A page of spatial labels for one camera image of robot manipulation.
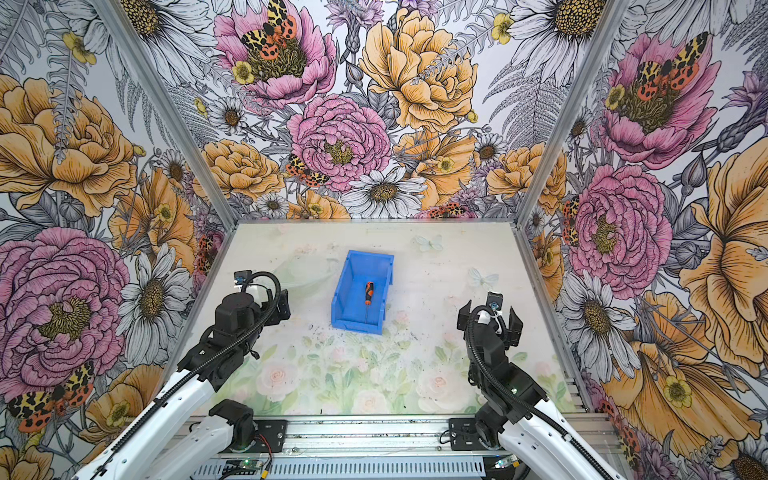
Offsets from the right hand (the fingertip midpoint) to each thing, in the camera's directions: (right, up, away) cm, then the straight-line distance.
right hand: (488, 314), depth 76 cm
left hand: (-57, +2, +4) cm, 57 cm away
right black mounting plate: (-6, -29, -3) cm, 30 cm away
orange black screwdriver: (-31, +1, +23) cm, 39 cm away
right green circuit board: (+4, -34, -4) cm, 34 cm away
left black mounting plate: (-53, -28, -1) cm, 60 cm away
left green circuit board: (-59, -34, -4) cm, 69 cm away
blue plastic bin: (-38, -2, +22) cm, 44 cm away
